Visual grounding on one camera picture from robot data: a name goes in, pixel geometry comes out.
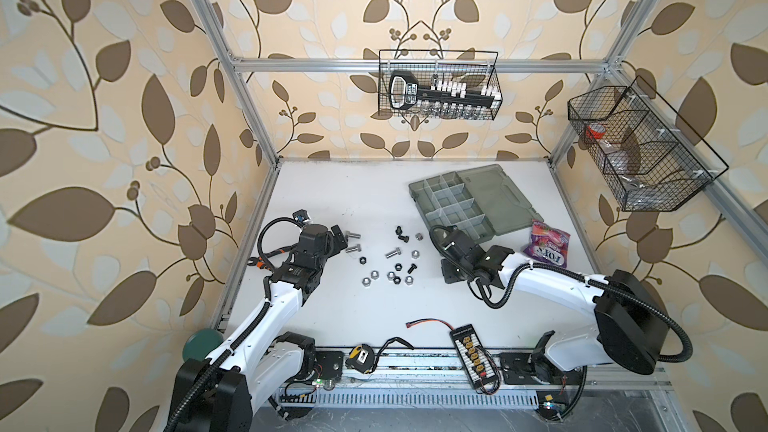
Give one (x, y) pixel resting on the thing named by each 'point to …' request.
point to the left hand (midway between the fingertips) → (328, 232)
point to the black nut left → (362, 262)
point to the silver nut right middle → (415, 254)
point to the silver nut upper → (419, 236)
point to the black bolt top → (399, 230)
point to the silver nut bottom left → (366, 281)
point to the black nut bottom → (397, 280)
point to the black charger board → (478, 363)
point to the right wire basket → (650, 158)
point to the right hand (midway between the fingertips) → (448, 271)
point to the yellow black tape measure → (361, 357)
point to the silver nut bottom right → (409, 280)
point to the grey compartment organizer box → (483, 201)
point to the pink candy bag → (547, 244)
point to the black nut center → (398, 266)
